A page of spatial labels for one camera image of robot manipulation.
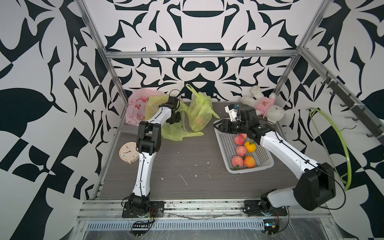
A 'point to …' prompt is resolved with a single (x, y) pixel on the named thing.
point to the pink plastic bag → (137, 99)
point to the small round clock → (128, 152)
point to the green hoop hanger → (344, 144)
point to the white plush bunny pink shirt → (264, 106)
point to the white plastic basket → (228, 148)
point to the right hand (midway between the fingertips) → (216, 123)
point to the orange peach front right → (249, 162)
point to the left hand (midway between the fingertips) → (175, 117)
